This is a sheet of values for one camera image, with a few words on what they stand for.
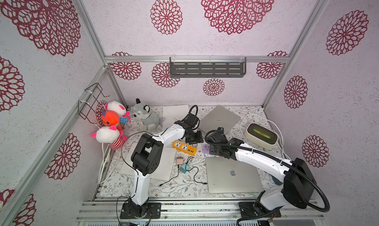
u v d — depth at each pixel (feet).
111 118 2.86
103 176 2.85
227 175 2.79
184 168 2.79
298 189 1.35
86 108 2.46
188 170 2.86
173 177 2.80
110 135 2.57
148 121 3.22
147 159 1.71
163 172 2.80
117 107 3.10
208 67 3.11
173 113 3.93
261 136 3.16
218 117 3.81
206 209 2.45
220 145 2.05
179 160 2.96
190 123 2.50
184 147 3.10
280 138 3.48
